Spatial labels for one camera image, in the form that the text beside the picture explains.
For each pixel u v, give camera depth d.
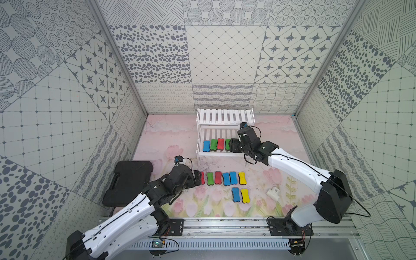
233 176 0.91
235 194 0.84
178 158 0.69
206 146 0.86
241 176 0.90
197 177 0.69
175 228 0.74
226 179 0.90
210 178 0.89
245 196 0.83
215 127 0.96
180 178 0.56
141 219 0.60
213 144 0.88
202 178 0.90
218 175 0.91
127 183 0.83
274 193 0.81
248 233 0.73
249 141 0.61
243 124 0.74
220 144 0.88
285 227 0.66
